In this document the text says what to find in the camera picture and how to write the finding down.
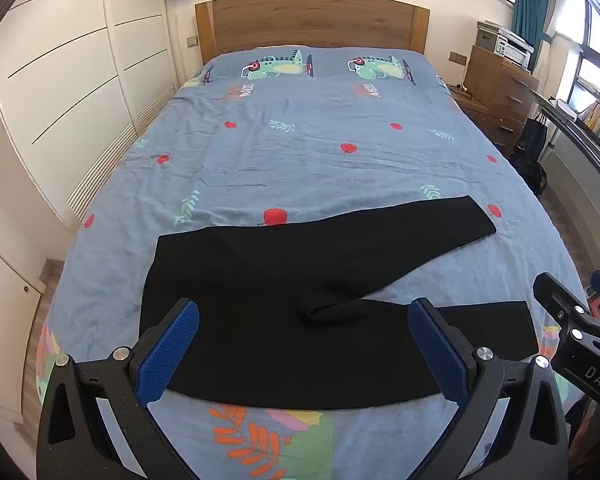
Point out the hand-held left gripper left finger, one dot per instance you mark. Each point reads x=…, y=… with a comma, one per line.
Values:
x=170, y=350

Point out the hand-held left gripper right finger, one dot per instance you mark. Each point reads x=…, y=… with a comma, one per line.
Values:
x=440, y=355

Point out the black pants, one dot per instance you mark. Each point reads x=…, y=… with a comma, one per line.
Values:
x=280, y=285

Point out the black bag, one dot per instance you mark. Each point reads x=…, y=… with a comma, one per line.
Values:
x=532, y=145

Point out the desk with books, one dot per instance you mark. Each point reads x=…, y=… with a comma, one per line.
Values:
x=580, y=125

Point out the wooden dresser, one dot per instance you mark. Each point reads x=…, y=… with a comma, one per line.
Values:
x=500, y=90

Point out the blue printed bed sheet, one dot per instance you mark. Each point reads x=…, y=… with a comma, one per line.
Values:
x=305, y=160

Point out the window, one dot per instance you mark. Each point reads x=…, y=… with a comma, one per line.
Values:
x=590, y=45

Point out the white printer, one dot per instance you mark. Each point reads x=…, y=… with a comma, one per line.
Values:
x=515, y=49

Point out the white wardrobe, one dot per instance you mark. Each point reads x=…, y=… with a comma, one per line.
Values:
x=70, y=85

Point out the long teal curtain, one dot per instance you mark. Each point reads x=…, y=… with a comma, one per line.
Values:
x=530, y=10

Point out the wooden headboard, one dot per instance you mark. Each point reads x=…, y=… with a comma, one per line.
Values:
x=305, y=25

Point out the wall socket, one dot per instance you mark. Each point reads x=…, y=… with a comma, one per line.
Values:
x=192, y=40
x=458, y=57

